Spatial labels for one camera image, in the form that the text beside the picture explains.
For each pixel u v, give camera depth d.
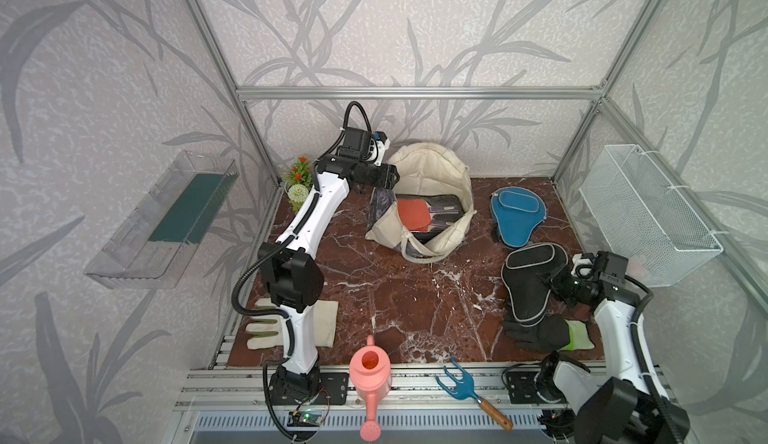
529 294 0.76
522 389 0.74
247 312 0.48
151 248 0.64
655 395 0.39
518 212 1.05
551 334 0.83
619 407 0.39
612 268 0.63
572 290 0.69
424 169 1.00
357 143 0.66
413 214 0.96
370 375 0.66
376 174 0.75
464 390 0.74
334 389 0.73
